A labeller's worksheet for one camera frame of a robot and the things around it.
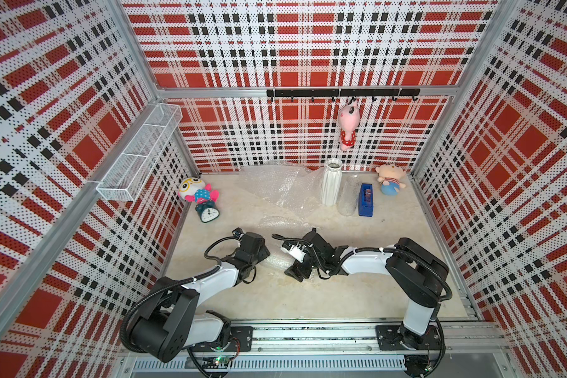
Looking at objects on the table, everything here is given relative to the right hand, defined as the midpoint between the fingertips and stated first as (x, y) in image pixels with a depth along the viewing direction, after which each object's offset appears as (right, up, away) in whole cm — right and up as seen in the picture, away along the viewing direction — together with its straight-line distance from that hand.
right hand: (296, 261), depth 89 cm
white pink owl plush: (-48, +28, +18) cm, 58 cm away
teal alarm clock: (-39, +18, +12) cm, 45 cm away
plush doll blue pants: (+46, +34, +22) cm, 61 cm away
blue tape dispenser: (+31, +23, +15) cm, 42 cm away
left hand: (-13, +4, +3) cm, 14 cm away
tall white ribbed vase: (+15, +29, +10) cm, 34 cm away
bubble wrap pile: (-1, +27, +19) cm, 33 cm away
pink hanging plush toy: (+21, +56, +2) cm, 60 cm away
